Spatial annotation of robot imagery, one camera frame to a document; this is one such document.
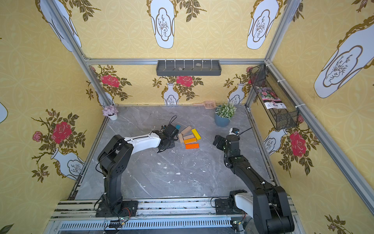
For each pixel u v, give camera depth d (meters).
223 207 0.74
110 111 1.04
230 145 0.66
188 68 0.92
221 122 1.06
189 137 1.01
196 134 1.03
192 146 0.98
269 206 0.41
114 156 0.52
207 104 1.25
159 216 0.73
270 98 0.77
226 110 0.97
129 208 0.73
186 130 1.04
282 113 0.88
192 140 1.00
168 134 0.77
